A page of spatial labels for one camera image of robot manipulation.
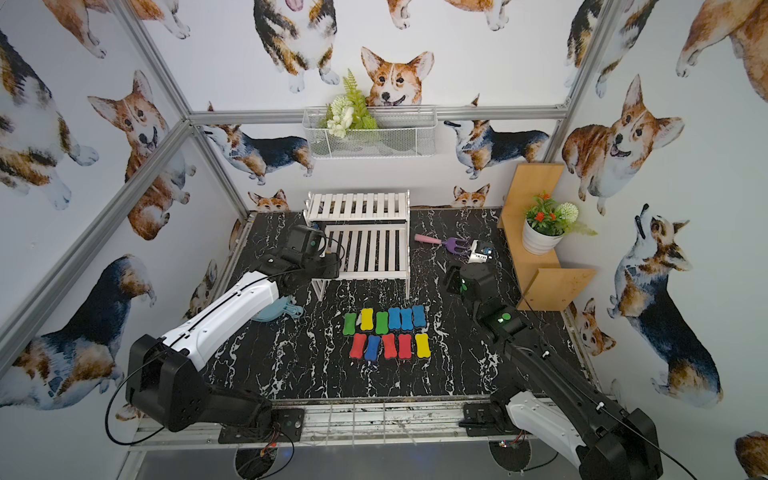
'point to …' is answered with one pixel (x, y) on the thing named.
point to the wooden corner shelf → (541, 283)
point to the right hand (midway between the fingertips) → (467, 257)
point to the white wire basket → (402, 132)
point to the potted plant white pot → (547, 223)
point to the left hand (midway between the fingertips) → (331, 254)
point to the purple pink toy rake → (448, 243)
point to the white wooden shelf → (369, 230)
